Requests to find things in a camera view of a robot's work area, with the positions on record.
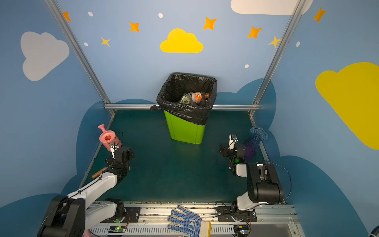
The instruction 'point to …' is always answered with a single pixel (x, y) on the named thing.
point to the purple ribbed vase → (251, 146)
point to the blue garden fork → (98, 173)
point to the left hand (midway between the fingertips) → (123, 151)
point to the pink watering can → (107, 137)
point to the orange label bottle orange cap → (199, 96)
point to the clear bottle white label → (186, 98)
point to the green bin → (181, 129)
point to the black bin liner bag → (169, 96)
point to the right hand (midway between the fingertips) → (229, 142)
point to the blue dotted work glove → (192, 225)
